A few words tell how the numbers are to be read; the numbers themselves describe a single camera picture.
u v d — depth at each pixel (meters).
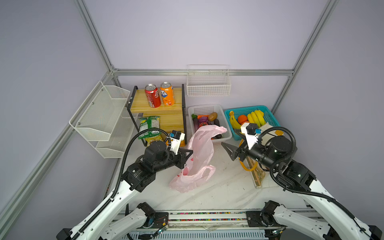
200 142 0.76
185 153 0.57
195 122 1.12
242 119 1.13
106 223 0.39
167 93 0.71
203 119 1.11
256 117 1.07
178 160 0.56
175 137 0.56
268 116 1.12
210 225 0.73
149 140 0.52
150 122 0.88
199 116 1.15
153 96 0.71
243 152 0.50
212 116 1.14
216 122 1.11
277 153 0.42
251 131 0.46
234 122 1.13
